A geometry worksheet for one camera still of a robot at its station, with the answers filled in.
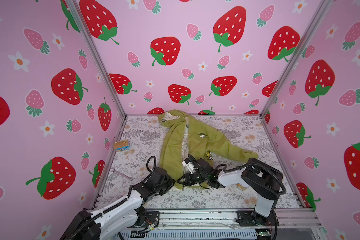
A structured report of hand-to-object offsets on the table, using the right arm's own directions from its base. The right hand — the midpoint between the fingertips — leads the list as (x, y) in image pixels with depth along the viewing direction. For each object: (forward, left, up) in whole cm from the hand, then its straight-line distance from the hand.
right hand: (177, 182), depth 82 cm
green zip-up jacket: (+34, +3, -1) cm, 35 cm away
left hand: (+1, 0, -1) cm, 2 cm away
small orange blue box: (+20, +42, 0) cm, 46 cm away
